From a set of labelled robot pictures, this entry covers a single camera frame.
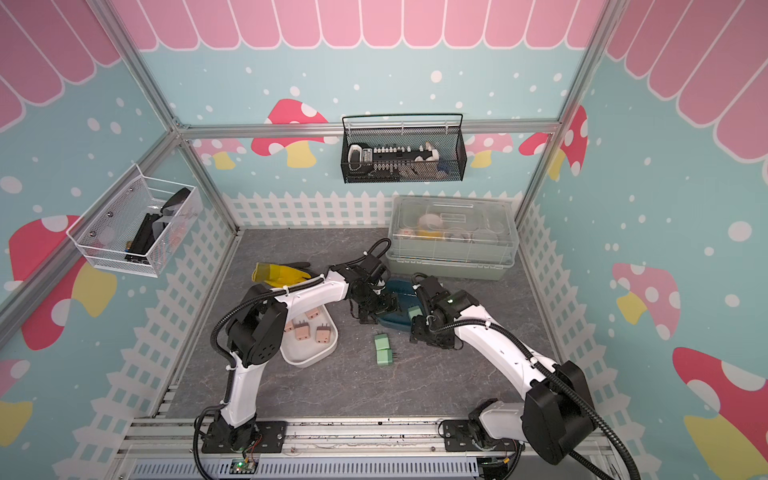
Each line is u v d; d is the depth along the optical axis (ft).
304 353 2.81
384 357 2.81
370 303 2.66
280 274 3.38
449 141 3.04
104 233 2.26
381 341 2.93
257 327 1.75
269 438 2.44
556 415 1.31
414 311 3.09
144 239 2.34
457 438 2.42
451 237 3.17
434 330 1.67
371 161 2.87
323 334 2.96
